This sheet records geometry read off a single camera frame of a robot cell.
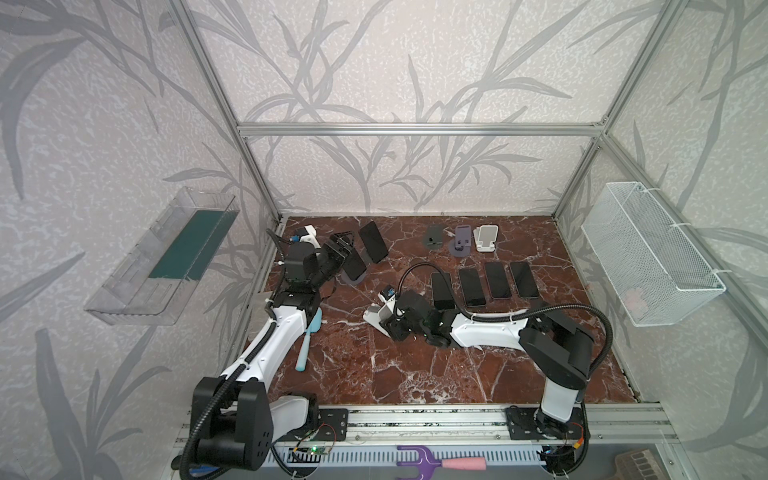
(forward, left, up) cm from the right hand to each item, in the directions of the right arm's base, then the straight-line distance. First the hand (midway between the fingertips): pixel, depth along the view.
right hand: (388, 306), depth 88 cm
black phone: (+15, +12, -1) cm, 19 cm away
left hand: (+12, +8, +21) cm, 25 cm away
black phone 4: (+13, -37, -8) cm, 41 cm away
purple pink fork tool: (-37, -10, -6) cm, 39 cm away
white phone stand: (+29, -35, -3) cm, 45 cm away
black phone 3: (+10, -28, -6) cm, 30 cm away
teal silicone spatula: (-4, +23, -7) cm, 25 cm away
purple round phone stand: (+25, -25, -4) cm, 36 cm away
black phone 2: (+23, +5, +2) cm, 24 cm away
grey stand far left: (+11, +11, -5) cm, 17 cm away
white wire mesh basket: (-6, -59, +27) cm, 65 cm away
